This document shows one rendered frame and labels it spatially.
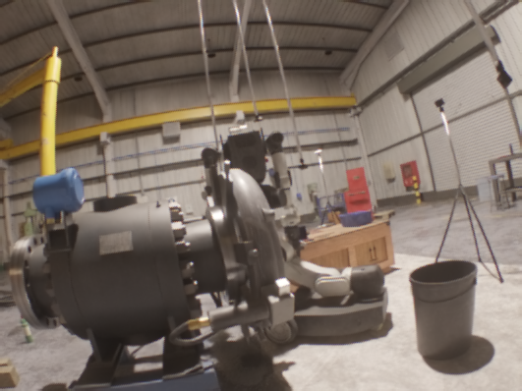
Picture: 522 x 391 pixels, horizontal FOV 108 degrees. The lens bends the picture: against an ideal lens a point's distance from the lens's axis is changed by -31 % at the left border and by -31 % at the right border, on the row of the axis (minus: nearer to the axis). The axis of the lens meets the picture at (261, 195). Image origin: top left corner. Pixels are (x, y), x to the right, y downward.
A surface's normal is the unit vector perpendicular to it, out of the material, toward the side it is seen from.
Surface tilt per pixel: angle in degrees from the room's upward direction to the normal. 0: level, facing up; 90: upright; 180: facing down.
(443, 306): 93
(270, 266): 96
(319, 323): 90
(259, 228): 73
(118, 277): 87
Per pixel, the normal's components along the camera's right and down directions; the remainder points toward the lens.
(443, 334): -0.52, 0.09
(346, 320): -0.18, -0.04
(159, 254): 0.26, -0.35
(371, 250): 0.31, -0.12
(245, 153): 0.18, 0.14
